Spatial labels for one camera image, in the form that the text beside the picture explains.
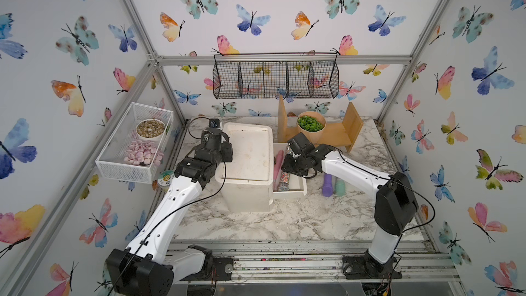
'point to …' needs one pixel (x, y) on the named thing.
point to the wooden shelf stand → (335, 133)
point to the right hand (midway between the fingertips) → (285, 165)
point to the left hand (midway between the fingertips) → (226, 143)
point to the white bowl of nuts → (150, 129)
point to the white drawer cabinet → (246, 184)
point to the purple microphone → (327, 188)
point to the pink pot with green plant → (312, 125)
